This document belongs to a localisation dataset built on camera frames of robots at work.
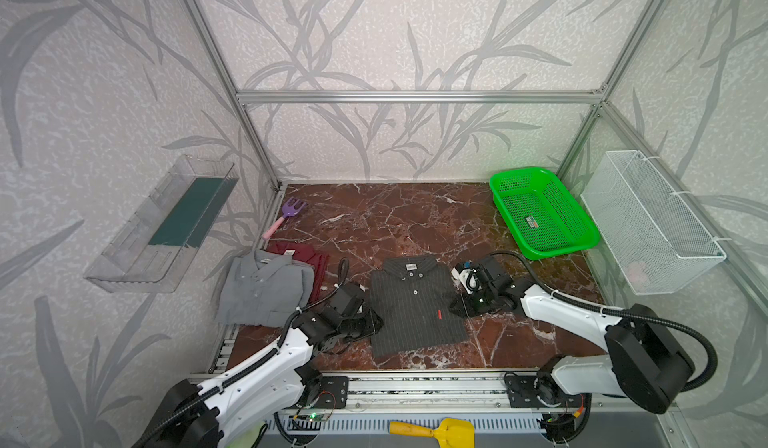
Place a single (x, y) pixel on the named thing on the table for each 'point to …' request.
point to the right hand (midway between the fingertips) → (452, 298)
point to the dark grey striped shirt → (414, 307)
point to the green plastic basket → (542, 217)
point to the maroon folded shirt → (304, 254)
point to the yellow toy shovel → (451, 433)
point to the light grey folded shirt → (264, 289)
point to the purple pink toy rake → (288, 210)
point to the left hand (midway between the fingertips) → (386, 317)
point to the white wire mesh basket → (661, 245)
